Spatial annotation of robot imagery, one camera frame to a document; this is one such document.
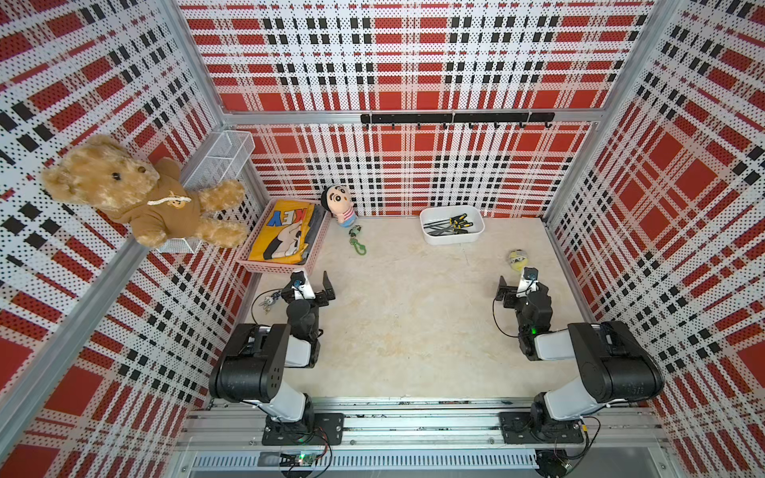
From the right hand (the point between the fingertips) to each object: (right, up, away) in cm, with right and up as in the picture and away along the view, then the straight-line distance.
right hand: (520, 276), depth 92 cm
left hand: (-64, +1, -2) cm, 64 cm away
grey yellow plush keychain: (+4, +5, +12) cm, 14 cm away
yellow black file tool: (-16, +18, +26) cm, 35 cm away
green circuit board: (-61, -41, -23) cm, 77 cm away
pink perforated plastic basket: (-93, +5, +9) cm, 94 cm away
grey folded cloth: (-70, +21, +21) cm, 76 cm away
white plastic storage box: (-8, +22, +26) cm, 35 cm away
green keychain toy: (-53, +9, +20) cm, 58 cm away
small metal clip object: (-81, -8, +4) cm, 81 cm away
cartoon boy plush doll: (-61, +27, +16) cm, 69 cm away
